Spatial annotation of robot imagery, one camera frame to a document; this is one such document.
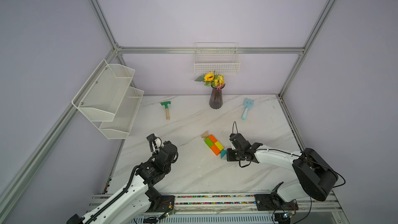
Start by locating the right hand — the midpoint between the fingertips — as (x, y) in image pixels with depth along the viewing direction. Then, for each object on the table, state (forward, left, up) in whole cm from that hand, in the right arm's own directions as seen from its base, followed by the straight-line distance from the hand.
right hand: (228, 157), depth 90 cm
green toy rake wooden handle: (+33, +40, +3) cm, 52 cm away
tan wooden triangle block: (+14, +14, +3) cm, 20 cm away
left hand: (+2, +34, +15) cm, 37 cm away
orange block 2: (+3, +8, +2) cm, 9 cm away
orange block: (+11, +9, +3) cm, 14 cm away
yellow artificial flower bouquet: (+40, +9, +26) cm, 49 cm away
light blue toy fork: (+40, -20, +2) cm, 45 cm away
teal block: (+1, +4, +2) cm, 4 cm away
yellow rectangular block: (+6, +5, +3) cm, 8 cm away
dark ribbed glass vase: (+39, +5, +9) cm, 40 cm away
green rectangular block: (+9, +11, +2) cm, 15 cm away
